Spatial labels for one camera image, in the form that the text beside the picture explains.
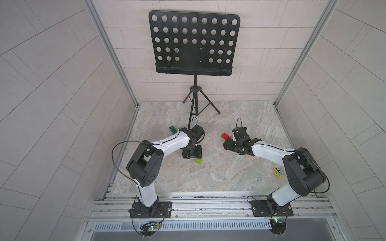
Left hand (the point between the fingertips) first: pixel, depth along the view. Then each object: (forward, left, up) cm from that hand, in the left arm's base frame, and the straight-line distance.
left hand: (198, 156), depth 88 cm
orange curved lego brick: (-9, -22, +21) cm, 32 cm away
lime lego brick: (-3, 0, +2) cm, 4 cm away
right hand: (+8, -17, +1) cm, 19 cm away
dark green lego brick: (+19, +17, 0) cm, 26 cm away
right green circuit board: (-33, -37, -1) cm, 49 cm away
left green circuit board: (-34, +21, 0) cm, 40 cm away
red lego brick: (+14, -18, +1) cm, 23 cm away
